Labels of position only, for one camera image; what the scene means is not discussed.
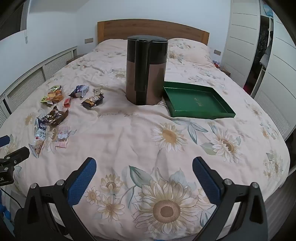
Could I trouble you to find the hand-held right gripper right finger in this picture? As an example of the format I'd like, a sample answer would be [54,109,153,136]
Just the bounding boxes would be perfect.
[192,156,269,241]

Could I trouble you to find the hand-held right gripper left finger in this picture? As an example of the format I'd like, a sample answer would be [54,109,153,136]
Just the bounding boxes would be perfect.
[14,157,97,241]

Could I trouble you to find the large dark brown snack packet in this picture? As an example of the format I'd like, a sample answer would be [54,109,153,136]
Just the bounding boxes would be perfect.
[44,106,69,127]

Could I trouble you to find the dried fruit packet green label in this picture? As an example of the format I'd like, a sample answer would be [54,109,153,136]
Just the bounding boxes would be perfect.
[41,85,64,105]

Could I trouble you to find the green tray box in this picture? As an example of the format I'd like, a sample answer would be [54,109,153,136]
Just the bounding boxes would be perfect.
[163,81,236,118]

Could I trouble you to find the orange crisps snack packet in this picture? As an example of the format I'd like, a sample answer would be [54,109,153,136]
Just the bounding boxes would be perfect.
[28,139,46,159]

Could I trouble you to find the white and red snack packet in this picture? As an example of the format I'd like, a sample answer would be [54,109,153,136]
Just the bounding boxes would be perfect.
[35,129,48,141]

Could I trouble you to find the pink snack packet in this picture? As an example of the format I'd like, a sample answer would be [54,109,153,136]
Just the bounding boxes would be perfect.
[55,126,71,148]

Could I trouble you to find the bed with floral sheet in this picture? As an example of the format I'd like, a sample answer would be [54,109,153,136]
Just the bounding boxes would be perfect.
[0,38,290,239]

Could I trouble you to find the wooden nightstand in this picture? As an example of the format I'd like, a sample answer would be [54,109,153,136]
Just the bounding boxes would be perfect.
[214,61,232,76]
[67,54,85,66]

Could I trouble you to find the black and brown kettle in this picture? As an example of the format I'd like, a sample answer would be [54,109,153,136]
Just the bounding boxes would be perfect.
[125,35,168,106]

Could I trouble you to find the white wardrobe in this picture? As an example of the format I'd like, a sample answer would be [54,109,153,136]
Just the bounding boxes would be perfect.
[220,0,296,141]

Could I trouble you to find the floral pillow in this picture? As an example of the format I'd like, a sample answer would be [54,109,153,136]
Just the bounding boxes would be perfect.
[168,38,210,61]

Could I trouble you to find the hanging clothes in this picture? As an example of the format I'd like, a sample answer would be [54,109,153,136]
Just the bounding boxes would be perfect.
[244,9,275,95]

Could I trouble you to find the wooden bed headboard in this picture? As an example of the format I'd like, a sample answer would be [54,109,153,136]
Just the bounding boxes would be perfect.
[97,19,210,45]

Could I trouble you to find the black cable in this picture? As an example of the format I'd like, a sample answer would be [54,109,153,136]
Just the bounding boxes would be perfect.
[0,187,25,210]

